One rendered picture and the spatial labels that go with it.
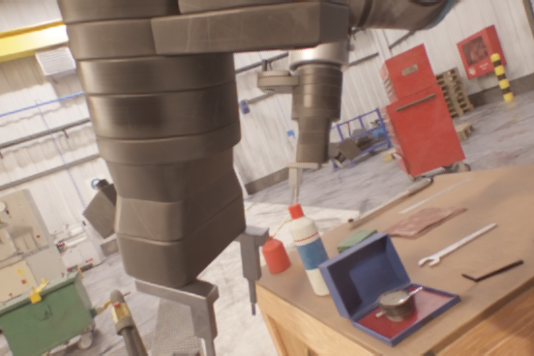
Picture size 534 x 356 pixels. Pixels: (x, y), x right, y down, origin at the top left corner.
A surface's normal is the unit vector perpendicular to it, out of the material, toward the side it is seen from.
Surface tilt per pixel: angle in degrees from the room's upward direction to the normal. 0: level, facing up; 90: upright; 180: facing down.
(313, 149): 83
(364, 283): 84
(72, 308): 90
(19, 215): 90
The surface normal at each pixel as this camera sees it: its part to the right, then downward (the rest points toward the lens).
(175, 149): 0.27, 0.34
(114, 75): -0.25, 0.37
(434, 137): -0.24, 0.17
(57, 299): 0.40, -0.09
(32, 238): 0.08, 0.04
